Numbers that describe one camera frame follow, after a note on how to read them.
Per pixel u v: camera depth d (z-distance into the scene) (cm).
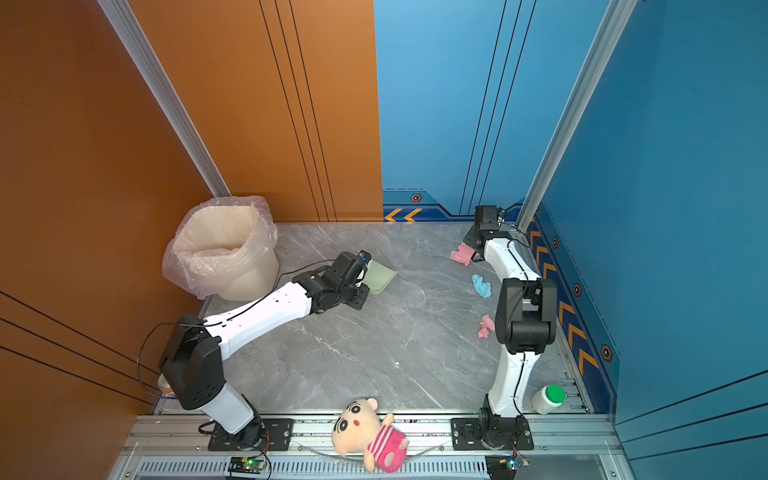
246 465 71
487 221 77
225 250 79
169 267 78
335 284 64
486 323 92
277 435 73
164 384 47
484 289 100
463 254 109
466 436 72
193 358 43
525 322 53
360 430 67
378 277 87
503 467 70
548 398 71
